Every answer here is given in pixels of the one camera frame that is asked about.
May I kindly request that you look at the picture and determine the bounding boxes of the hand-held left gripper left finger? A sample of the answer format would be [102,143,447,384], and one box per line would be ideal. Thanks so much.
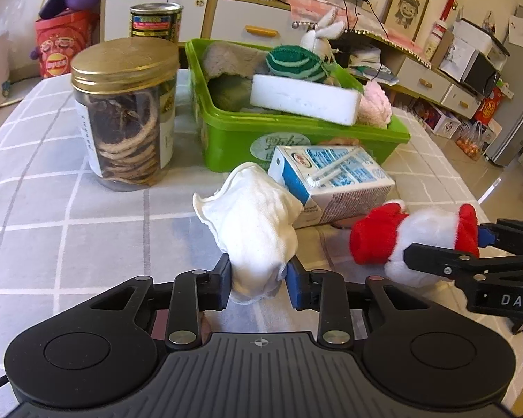
[85,253,233,353]

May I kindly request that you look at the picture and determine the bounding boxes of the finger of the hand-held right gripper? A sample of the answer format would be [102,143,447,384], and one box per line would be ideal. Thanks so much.
[478,219,523,255]
[403,243,523,279]

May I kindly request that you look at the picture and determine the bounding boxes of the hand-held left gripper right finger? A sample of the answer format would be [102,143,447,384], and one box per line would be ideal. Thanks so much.
[285,258,437,351]

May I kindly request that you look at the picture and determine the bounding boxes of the red and white plush toy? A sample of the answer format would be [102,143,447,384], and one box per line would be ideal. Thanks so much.
[350,200,480,288]

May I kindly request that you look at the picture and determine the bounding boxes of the white cloth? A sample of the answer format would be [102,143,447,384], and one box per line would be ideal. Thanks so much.
[193,162,303,305]

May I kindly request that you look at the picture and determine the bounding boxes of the green plastic bin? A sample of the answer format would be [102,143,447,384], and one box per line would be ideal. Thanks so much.
[185,38,411,172]

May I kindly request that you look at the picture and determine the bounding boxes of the pink plush toy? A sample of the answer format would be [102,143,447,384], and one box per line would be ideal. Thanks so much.
[357,80,393,129]

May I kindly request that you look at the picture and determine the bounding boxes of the white sponge block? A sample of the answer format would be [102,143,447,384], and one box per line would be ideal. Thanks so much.
[250,74,362,127]

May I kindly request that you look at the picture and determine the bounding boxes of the grey green fuzzy cloth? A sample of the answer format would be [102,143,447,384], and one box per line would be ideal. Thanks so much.
[207,76,253,111]

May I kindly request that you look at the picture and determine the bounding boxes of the striped knit sock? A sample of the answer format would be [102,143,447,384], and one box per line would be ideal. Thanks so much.
[266,46,329,84]

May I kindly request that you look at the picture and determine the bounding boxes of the cream rabbit plush toy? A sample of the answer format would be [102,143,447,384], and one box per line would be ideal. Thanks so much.
[300,11,347,59]

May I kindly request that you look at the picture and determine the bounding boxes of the bag of oranges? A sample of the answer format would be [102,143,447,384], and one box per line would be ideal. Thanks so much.
[455,119,493,160]

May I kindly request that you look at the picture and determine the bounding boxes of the blue and white milk carton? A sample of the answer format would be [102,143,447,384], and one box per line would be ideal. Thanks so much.
[268,145,396,229]

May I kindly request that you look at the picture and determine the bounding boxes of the red gift bag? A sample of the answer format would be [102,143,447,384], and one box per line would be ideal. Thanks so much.
[473,87,506,123]

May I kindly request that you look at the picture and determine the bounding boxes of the grey refrigerator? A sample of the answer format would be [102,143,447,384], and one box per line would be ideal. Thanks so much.
[484,4,523,166]

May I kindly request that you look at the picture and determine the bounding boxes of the white crate with red print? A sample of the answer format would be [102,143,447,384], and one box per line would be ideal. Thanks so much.
[412,98,463,138]

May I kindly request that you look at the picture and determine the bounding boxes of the black microwave oven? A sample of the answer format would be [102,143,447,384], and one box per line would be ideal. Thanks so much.
[460,50,502,96]

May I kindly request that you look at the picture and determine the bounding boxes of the glass jar with gold lid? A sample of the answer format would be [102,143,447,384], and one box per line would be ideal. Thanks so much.
[70,37,181,192]

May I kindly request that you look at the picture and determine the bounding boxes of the white printer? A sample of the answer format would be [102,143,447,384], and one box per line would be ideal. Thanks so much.
[451,18,510,57]

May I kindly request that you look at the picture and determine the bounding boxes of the pile of folded cloths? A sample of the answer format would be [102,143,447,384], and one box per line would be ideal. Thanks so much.
[346,46,402,85]

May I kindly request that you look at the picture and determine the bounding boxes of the white bottle with red label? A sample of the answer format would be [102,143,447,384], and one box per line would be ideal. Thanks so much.
[426,20,447,59]

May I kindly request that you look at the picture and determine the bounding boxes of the framed cartoon picture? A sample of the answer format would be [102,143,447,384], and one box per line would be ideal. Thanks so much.
[382,0,431,42]

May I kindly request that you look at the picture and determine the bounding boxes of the wooden cabinet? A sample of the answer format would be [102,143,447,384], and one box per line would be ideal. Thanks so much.
[100,0,502,120]

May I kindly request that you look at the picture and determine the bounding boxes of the black and yellow tin can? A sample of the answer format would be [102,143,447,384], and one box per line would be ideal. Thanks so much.
[129,2,184,44]

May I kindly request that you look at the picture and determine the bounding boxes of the red printed bag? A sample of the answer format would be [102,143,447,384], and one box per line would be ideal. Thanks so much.
[35,9,101,80]

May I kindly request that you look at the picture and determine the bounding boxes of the white drawer with wooden handle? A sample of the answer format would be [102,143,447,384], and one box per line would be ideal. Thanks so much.
[396,57,452,102]
[442,85,480,118]
[212,0,308,46]
[105,0,210,44]

